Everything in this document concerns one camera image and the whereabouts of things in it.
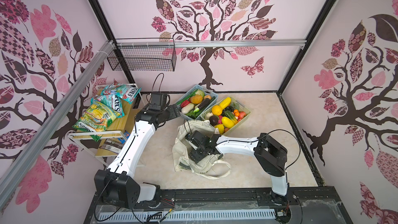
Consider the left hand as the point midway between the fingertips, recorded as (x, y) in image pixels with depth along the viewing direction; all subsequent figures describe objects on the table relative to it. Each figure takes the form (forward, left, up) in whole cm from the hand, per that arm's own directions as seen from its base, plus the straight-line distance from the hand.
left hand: (172, 114), depth 80 cm
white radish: (+17, -6, -16) cm, 24 cm away
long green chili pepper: (+27, -6, -15) cm, 32 cm away
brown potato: (+26, -20, -14) cm, 36 cm away
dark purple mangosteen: (+4, -23, -12) cm, 27 cm away
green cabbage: (+31, -15, -15) cm, 37 cm away
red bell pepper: (+22, -3, -17) cm, 28 cm away
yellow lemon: (+5, -32, -15) cm, 36 cm away
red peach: (+12, -43, -17) cm, 48 cm away
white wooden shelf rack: (-13, +29, -4) cm, 32 cm away
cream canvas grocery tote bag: (-16, -5, -10) cm, 20 cm away
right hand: (-12, -12, -19) cm, 26 cm away
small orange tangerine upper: (+15, -39, -17) cm, 46 cm away
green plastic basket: (+10, -32, -15) cm, 37 cm away
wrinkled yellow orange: (+13, -26, -12) cm, 31 cm away
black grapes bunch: (+17, -35, -16) cm, 42 cm away
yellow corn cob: (+20, -32, -14) cm, 40 cm away
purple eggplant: (+19, -17, -15) cm, 29 cm away
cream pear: (+10, -21, -14) cm, 27 cm away
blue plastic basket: (+9, -11, -15) cm, 21 cm away
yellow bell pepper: (+1, -28, -15) cm, 32 cm away
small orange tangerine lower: (+12, -39, -16) cm, 44 cm away
